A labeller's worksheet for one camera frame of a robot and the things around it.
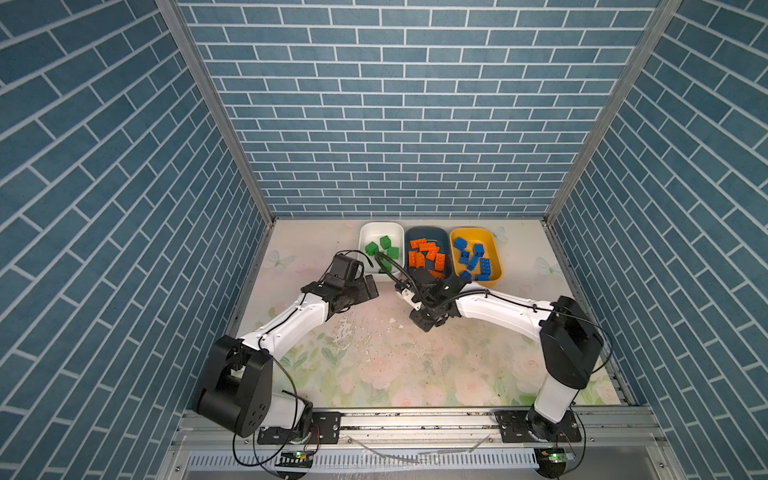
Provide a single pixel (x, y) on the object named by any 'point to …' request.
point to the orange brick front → (427, 246)
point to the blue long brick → (485, 269)
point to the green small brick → (372, 248)
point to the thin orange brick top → (439, 275)
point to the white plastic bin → (369, 232)
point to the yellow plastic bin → (478, 235)
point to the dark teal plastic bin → (440, 235)
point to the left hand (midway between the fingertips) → (366, 289)
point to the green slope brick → (393, 252)
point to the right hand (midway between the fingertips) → (417, 311)
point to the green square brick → (385, 242)
